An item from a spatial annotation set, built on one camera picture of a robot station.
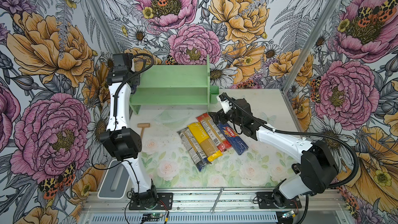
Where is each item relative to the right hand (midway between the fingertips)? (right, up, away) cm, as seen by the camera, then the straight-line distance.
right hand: (216, 112), depth 84 cm
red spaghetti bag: (+4, -18, +8) cm, 20 cm away
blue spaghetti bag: (+13, -19, +6) cm, 24 cm away
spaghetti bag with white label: (-12, -21, +5) cm, 25 cm away
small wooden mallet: (-45, -9, +16) cm, 48 cm away
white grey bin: (-49, -34, -9) cm, 60 cm away
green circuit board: (-30, -46, -12) cm, 56 cm away
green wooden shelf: (-25, +15, +3) cm, 29 cm away
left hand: (-45, +16, -1) cm, 48 cm away
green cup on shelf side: (+1, +13, +33) cm, 35 cm away
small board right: (+31, -46, -12) cm, 57 cm away
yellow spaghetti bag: (-3, -22, +4) cm, 22 cm away
